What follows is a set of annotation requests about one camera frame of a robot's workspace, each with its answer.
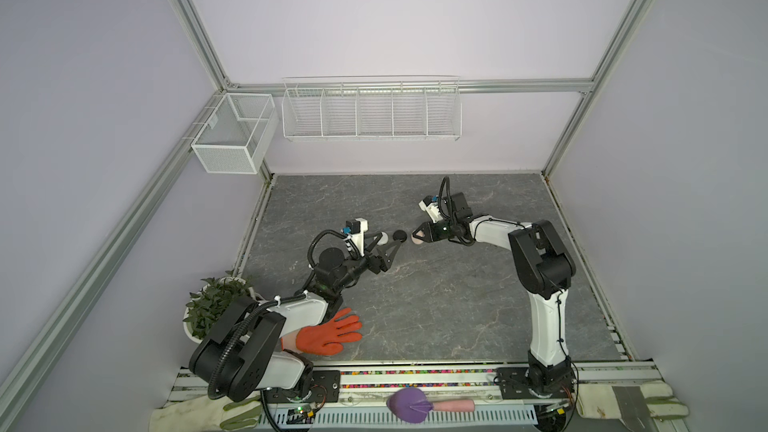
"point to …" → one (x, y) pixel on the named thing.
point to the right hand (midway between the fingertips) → (416, 235)
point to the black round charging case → (400, 235)
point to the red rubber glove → (326, 339)
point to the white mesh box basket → (238, 134)
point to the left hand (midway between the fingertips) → (393, 242)
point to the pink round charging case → (420, 233)
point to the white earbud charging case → (384, 239)
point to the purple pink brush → (410, 405)
